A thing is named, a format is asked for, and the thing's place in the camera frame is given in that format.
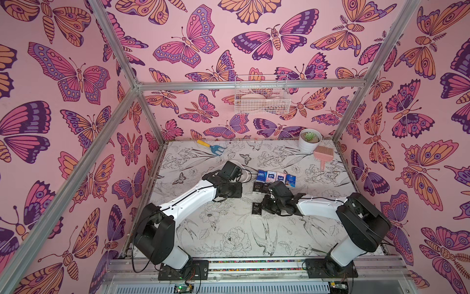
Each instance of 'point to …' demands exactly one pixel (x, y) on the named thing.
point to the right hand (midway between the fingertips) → (256, 207)
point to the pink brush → (323, 154)
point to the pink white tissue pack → (271, 176)
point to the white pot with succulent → (309, 139)
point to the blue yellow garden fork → (215, 148)
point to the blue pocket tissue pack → (261, 176)
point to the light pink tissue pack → (280, 177)
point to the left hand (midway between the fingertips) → (241, 190)
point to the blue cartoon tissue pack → (290, 180)
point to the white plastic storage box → (244, 176)
